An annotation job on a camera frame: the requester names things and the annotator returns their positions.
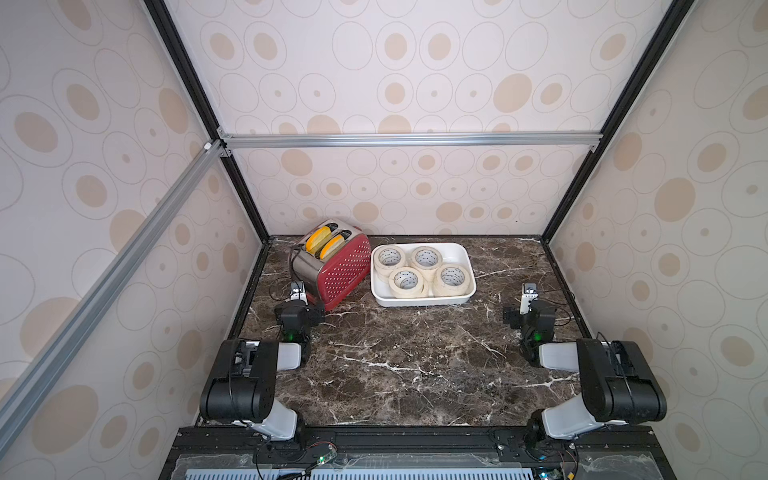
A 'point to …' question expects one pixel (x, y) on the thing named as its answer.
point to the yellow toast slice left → (317, 238)
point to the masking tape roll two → (427, 259)
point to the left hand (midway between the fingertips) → (306, 295)
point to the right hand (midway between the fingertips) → (524, 302)
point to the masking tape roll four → (450, 281)
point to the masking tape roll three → (406, 283)
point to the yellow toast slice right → (334, 243)
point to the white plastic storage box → (454, 253)
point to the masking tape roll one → (387, 258)
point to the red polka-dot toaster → (332, 259)
